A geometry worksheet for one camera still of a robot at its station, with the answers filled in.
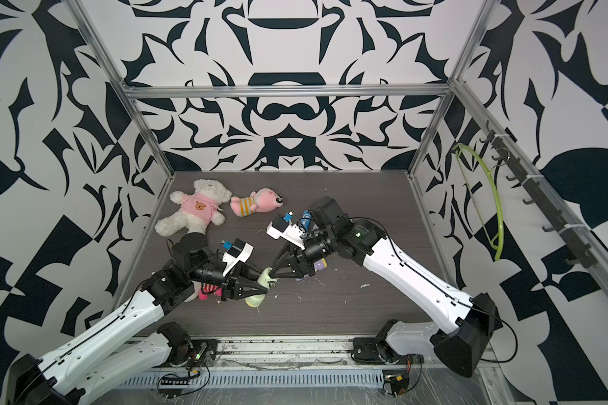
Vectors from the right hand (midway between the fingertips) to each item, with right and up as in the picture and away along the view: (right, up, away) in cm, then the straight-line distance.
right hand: (273, 268), depth 61 cm
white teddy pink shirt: (-33, +13, +36) cm, 51 cm away
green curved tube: (+58, +6, +5) cm, 59 cm away
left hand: (-2, -3, +3) cm, 4 cm away
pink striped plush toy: (-8, +16, +39) cm, 43 cm away
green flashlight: (-2, -2, -2) cm, 3 cm away
